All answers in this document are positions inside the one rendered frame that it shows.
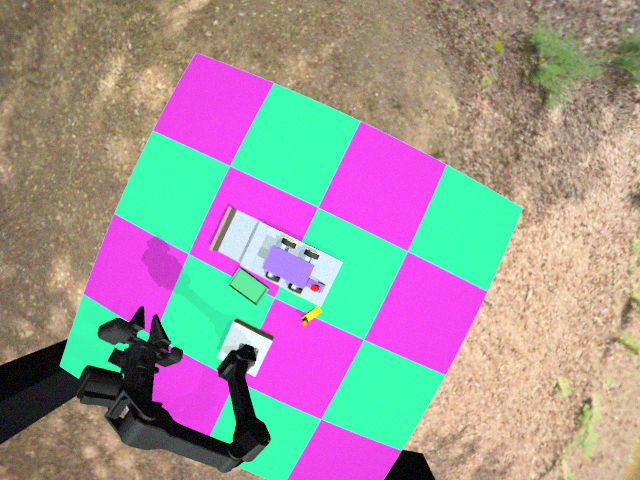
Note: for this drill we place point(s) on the green tray floor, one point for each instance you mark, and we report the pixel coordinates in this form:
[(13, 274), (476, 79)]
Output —
[(248, 286)]

